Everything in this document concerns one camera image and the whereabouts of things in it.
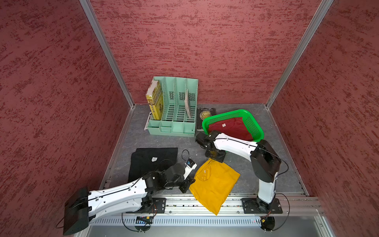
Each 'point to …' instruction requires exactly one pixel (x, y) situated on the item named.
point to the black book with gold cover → (203, 113)
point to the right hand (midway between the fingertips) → (215, 160)
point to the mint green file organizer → (179, 97)
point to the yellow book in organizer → (155, 97)
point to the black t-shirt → (144, 160)
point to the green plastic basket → (256, 134)
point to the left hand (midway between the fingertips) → (192, 183)
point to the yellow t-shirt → (213, 182)
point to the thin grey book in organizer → (187, 103)
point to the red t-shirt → (234, 127)
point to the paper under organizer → (146, 126)
